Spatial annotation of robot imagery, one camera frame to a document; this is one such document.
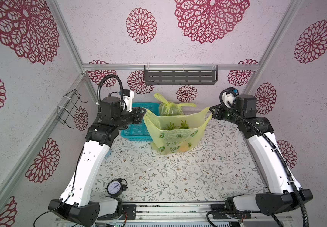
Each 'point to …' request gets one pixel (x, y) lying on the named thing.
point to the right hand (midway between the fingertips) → (210, 106)
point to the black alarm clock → (115, 187)
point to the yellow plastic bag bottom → (168, 142)
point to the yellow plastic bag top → (167, 109)
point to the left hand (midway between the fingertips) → (145, 111)
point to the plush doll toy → (108, 153)
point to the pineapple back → (184, 126)
